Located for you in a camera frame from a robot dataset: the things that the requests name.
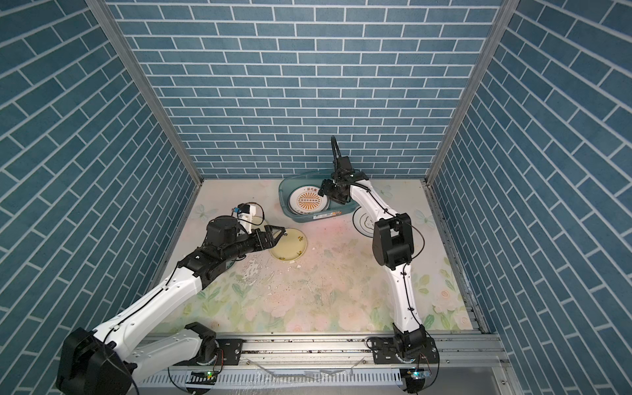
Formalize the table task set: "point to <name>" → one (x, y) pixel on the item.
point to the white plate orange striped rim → (305, 200)
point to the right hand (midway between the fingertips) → (325, 194)
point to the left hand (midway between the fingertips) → (282, 233)
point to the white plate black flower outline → (364, 222)
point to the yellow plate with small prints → (291, 247)
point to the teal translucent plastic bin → (336, 211)
